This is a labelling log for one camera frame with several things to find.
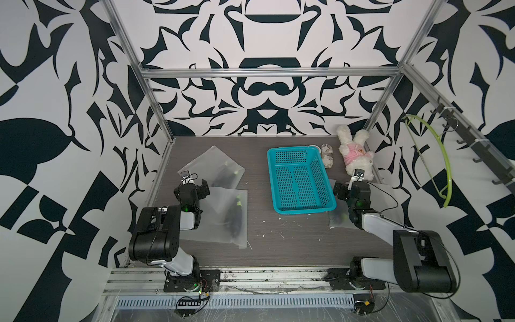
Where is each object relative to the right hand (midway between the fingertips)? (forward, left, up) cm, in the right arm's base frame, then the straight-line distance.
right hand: (348, 180), depth 91 cm
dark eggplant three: (+5, +56, -4) cm, 57 cm away
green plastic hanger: (-12, -22, +22) cm, 34 cm away
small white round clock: (+26, +10, -5) cm, 28 cm away
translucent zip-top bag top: (-15, +6, -5) cm, 17 cm away
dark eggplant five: (-14, +51, -6) cm, 54 cm away
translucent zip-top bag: (+12, +62, -5) cm, 63 cm away
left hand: (+2, +72, 0) cm, 72 cm away
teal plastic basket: (+5, +20, -9) cm, 22 cm away
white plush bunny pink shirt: (+17, -7, 0) cm, 18 cm away
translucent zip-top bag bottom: (-15, +56, -6) cm, 58 cm away
